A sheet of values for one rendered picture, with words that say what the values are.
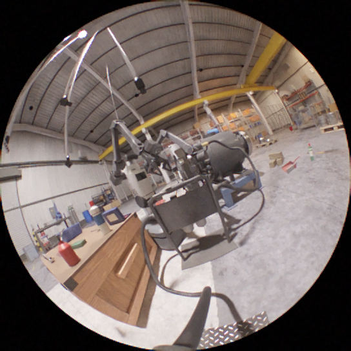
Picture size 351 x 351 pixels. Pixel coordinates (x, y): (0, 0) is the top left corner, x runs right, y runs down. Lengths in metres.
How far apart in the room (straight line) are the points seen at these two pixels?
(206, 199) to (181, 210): 0.16
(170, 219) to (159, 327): 0.70
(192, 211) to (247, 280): 0.54
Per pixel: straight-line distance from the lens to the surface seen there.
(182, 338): 0.19
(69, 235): 1.30
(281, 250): 0.77
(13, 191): 8.88
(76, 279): 0.53
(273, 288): 0.67
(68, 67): 8.43
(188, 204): 0.62
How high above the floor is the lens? 0.64
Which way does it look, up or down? 2 degrees down
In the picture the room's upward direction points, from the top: 25 degrees counter-clockwise
